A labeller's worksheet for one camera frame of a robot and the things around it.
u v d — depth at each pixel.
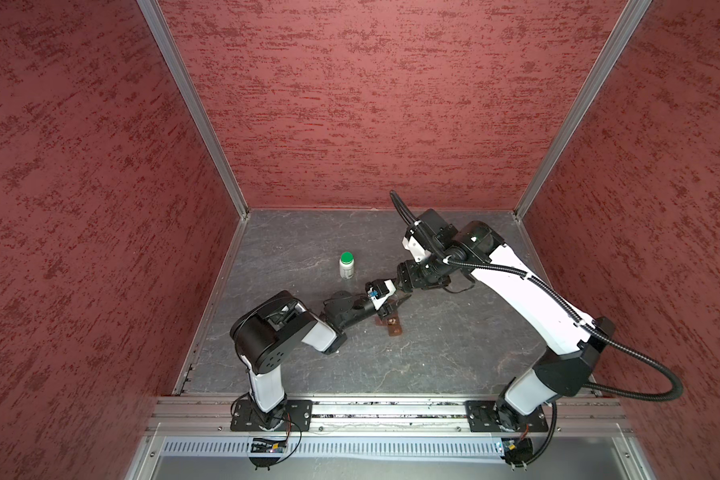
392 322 0.90
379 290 0.68
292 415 0.74
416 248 0.58
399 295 0.81
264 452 0.72
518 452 0.71
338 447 0.71
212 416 0.76
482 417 0.74
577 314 0.42
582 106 0.89
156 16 0.71
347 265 0.95
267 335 0.49
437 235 0.53
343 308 0.67
